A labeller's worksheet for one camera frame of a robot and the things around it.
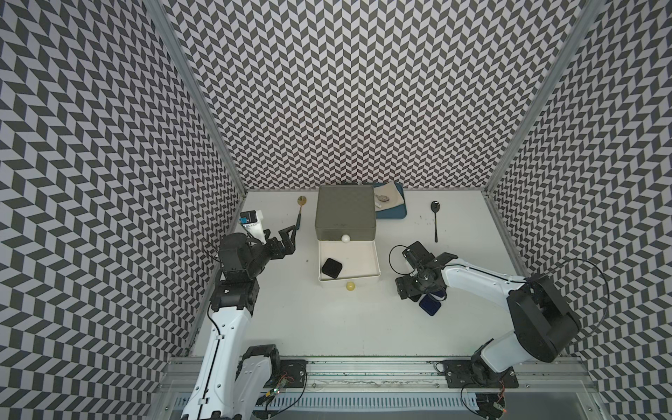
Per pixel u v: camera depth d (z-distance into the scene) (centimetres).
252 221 62
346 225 81
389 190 116
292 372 73
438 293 89
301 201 115
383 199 114
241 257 54
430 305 86
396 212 108
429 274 64
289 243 67
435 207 111
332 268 86
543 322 44
